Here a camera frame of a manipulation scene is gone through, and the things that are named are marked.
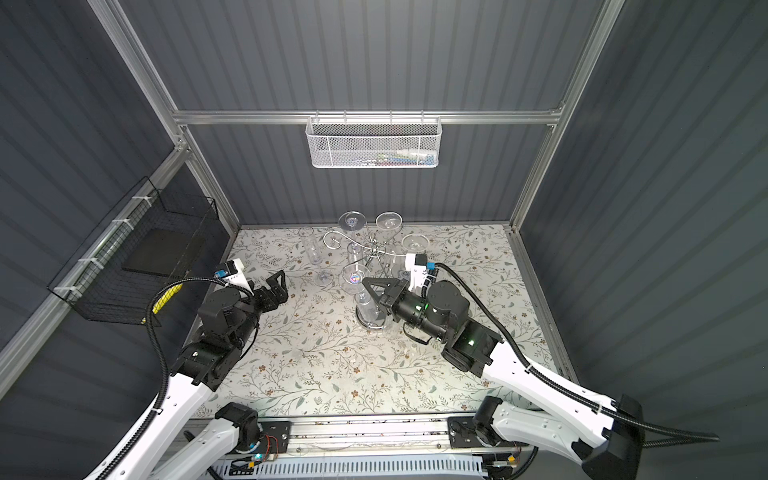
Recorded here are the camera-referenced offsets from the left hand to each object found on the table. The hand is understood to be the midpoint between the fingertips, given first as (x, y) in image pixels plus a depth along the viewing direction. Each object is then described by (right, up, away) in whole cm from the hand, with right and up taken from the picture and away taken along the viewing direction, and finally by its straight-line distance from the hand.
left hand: (268, 277), depth 73 cm
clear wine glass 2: (+30, +14, +6) cm, 33 cm away
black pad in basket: (-26, +6, +1) cm, 27 cm away
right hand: (+25, -1, -13) cm, 28 cm away
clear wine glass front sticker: (+22, 0, -10) cm, 24 cm away
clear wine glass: (+6, -2, +32) cm, 33 cm away
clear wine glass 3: (+37, +9, +1) cm, 38 cm away
